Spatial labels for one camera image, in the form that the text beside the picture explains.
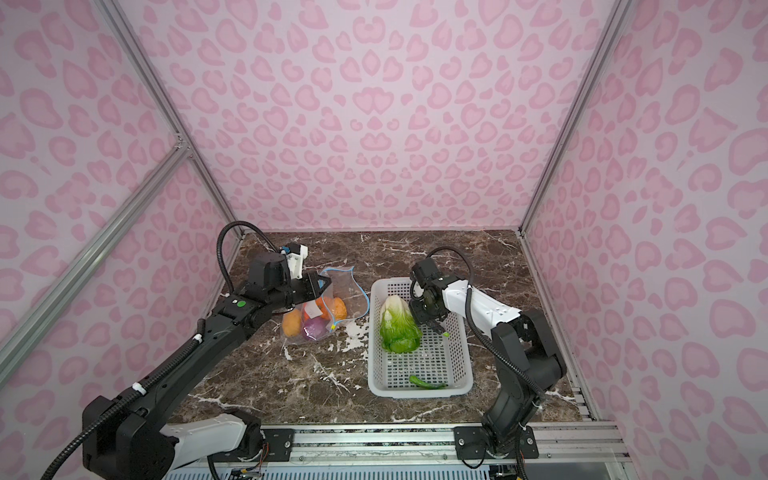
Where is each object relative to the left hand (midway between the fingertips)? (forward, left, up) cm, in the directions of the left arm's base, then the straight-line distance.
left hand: (333, 275), depth 77 cm
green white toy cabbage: (-9, -17, -14) cm, 24 cm away
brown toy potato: (-3, +4, -14) cm, 15 cm away
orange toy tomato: (-1, 0, -15) cm, 15 cm away
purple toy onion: (-6, +7, -17) cm, 19 cm away
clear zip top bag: (+1, -2, -7) cm, 7 cm away
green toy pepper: (-20, -21, -22) cm, 36 cm away
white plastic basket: (-15, -28, -24) cm, 40 cm away
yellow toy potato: (-4, +15, -19) cm, 24 cm away
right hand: (-1, -25, -18) cm, 31 cm away
